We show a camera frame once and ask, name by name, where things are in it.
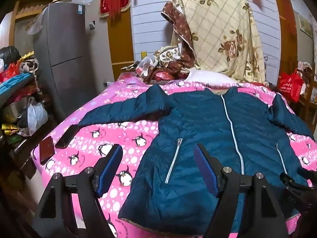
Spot white pillow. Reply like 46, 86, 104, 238
184, 69, 238, 89

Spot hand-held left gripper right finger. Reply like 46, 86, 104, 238
193, 143, 289, 238

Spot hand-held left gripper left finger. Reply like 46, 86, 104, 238
32, 143, 124, 238

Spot blue plastic tray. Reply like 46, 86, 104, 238
0, 73, 33, 96

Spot black phone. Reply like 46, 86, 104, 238
55, 124, 81, 149

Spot wall picture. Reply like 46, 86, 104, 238
297, 14, 313, 39

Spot wooden chair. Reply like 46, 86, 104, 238
297, 61, 317, 127

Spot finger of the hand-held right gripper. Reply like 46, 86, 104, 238
297, 167, 317, 180
280, 173, 310, 192

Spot black scissors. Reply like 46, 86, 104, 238
120, 60, 142, 71

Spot clear plastic bag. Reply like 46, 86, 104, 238
136, 56, 157, 76

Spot cream floral quilt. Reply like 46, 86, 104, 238
155, 0, 270, 87

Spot grey refrigerator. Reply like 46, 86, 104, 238
32, 2, 94, 122

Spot brown patterned quilt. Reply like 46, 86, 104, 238
144, 1, 199, 85

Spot pink penguin print blanket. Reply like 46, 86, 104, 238
31, 76, 317, 238

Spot cluttered wooden shelf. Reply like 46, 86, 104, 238
0, 72, 58, 180

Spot white plastic bag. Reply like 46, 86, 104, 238
26, 96, 49, 136

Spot red shopping bag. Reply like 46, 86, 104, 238
279, 68, 304, 104

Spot teal puffer jacket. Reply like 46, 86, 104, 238
78, 84, 315, 236

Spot black plastic bag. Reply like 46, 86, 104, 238
0, 46, 22, 65

